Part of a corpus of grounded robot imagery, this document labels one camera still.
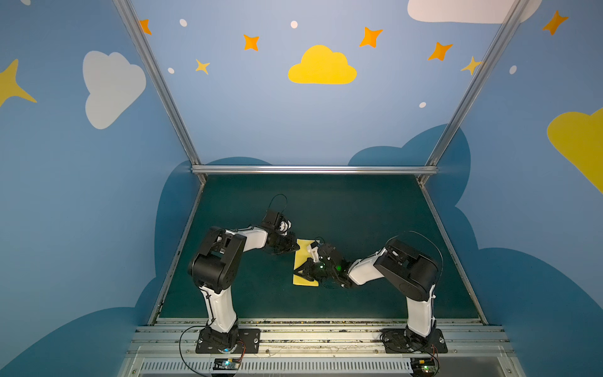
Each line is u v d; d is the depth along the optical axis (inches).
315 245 35.7
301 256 37.4
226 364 28.2
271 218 32.4
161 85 33.3
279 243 33.3
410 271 20.4
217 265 19.9
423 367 28.2
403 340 29.4
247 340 29.5
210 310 22.6
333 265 29.4
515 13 27.3
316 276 32.4
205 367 27.7
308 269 32.1
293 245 33.9
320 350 29.2
